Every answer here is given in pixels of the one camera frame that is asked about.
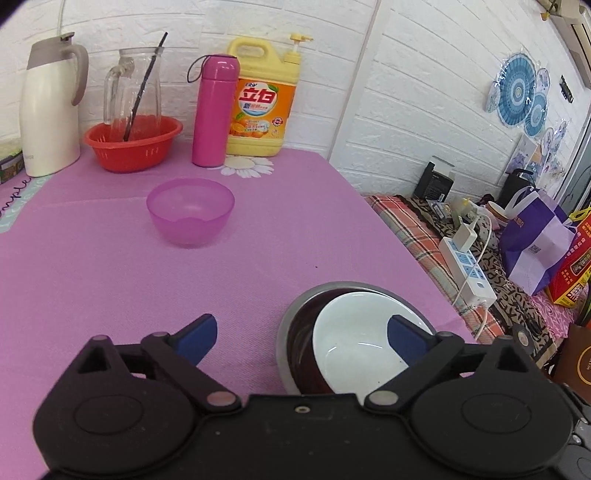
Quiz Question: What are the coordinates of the purple paper bag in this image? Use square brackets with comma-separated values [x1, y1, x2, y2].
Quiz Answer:
[499, 186, 576, 296]

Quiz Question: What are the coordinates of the black tape roll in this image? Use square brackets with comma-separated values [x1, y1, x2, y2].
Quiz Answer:
[511, 324, 536, 358]

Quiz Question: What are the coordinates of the white thermos jug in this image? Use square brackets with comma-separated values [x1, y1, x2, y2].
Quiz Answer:
[19, 32, 89, 178]

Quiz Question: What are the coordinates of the stainless steel bowl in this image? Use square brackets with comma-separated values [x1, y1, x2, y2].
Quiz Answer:
[276, 281, 436, 395]

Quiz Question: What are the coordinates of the purple plastic bowl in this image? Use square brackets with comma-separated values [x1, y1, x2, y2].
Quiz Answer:
[146, 178, 235, 247]

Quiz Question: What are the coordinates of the plaid cloth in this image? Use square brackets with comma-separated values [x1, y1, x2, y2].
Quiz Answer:
[365, 194, 504, 344]

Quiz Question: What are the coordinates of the air conditioner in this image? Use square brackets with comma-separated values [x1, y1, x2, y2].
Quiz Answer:
[539, 0, 591, 88]

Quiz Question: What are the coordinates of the purple tablecloth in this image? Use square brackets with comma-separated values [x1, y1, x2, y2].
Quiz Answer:
[1, 143, 469, 479]

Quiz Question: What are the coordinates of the red gift box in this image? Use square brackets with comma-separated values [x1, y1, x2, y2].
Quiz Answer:
[547, 208, 591, 308]

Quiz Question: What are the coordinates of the white charger plug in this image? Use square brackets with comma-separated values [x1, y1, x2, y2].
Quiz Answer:
[452, 223, 478, 252]

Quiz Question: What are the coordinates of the yellow detergent bottle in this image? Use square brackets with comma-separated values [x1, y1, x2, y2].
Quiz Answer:
[226, 33, 312, 157]

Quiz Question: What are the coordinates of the black stirring stick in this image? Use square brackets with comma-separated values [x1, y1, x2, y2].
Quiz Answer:
[117, 32, 168, 142]

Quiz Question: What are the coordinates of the leopard print cloth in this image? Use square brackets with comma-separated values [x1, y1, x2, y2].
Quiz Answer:
[407, 198, 559, 368]

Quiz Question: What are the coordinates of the red and white bowl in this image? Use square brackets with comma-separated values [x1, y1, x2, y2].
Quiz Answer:
[312, 292, 424, 402]

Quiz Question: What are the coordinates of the pink thermos bottle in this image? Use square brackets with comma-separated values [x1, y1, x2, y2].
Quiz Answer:
[186, 54, 240, 168]

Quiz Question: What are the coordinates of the black box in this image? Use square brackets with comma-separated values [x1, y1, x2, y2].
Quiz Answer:
[413, 156, 455, 202]

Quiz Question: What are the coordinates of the white power strip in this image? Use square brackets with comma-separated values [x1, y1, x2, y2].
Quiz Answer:
[439, 237, 497, 307]

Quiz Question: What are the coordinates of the red plastic basket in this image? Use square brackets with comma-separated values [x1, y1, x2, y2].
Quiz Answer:
[84, 116, 183, 173]

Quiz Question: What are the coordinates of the blue paper fan decoration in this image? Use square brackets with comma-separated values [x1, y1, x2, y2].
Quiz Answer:
[484, 52, 551, 138]

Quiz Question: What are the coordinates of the clear glass pitcher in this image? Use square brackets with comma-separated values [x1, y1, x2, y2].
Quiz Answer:
[103, 47, 164, 142]

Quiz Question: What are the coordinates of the brown box with logo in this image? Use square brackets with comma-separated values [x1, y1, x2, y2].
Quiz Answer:
[552, 324, 591, 403]

